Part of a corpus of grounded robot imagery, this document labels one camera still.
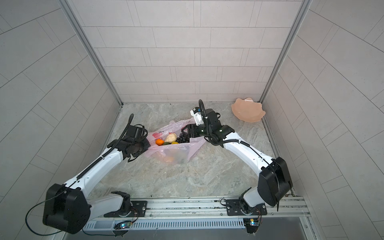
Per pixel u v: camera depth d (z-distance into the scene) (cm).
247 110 110
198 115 70
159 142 89
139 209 71
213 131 60
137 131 65
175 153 80
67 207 38
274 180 41
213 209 72
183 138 93
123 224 65
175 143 89
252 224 68
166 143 89
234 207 71
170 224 105
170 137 91
